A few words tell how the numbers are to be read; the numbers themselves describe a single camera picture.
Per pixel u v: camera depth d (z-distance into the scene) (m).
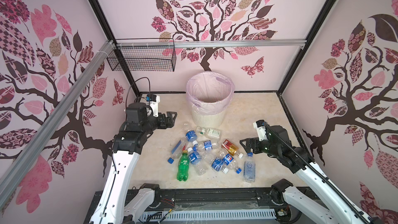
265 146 0.63
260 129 0.67
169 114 0.61
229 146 0.86
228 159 0.81
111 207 0.37
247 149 0.66
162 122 0.60
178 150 0.89
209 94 1.03
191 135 0.90
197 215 0.70
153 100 0.58
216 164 0.80
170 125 0.61
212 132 0.92
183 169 0.79
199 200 0.75
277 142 0.56
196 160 0.81
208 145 0.87
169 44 0.90
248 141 0.65
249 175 0.78
